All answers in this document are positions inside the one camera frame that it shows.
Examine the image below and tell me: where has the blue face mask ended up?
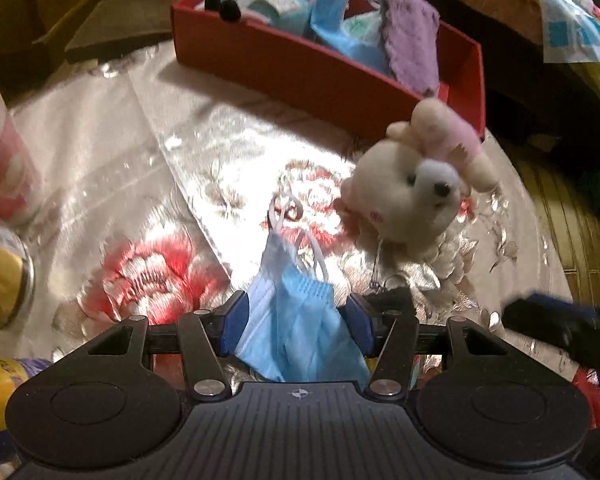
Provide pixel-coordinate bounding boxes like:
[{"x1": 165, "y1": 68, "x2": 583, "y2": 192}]
[{"x1": 234, "y1": 193, "x2": 370, "y2": 388}]

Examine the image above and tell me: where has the purple fuzzy cloth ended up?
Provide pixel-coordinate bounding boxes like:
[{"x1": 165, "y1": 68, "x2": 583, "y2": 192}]
[{"x1": 379, "y1": 0, "x2": 440, "y2": 96}]

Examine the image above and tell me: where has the light teal towel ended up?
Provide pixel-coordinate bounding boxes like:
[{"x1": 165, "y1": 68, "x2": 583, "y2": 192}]
[{"x1": 342, "y1": 10, "x2": 384, "y2": 50}]

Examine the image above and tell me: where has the white bear plush toy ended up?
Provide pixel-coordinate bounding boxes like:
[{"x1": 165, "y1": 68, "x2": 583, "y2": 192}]
[{"x1": 340, "y1": 98, "x2": 500, "y2": 258}]

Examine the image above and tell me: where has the silver floral tablecloth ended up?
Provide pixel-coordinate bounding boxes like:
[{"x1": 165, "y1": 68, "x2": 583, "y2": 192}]
[{"x1": 0, "y1": 42, "x2": 570, "y2": 361}]

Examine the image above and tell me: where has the gold round tin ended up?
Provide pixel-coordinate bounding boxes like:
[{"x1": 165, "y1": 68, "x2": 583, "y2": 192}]
[{"x1": 0, "y1": 223, "x2": 34, "y2": 330}]

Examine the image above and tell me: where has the red shallow cardboard box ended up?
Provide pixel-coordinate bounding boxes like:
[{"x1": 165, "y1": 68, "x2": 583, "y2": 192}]
[{"x1": 170, "y1": 0, "x2": 487, "y2": 146}]

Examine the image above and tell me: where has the blue checkered sheet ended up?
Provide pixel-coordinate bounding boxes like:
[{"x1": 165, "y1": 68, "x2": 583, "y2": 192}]
[{"x1": 539, "y1": 0, "x2": 600, "y2": 63}]

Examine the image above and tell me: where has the dark wooden stool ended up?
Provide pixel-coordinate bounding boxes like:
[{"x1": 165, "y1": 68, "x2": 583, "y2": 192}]
[{"x1": 65, "y1": 0, "x2": 176, "y2": 64}]

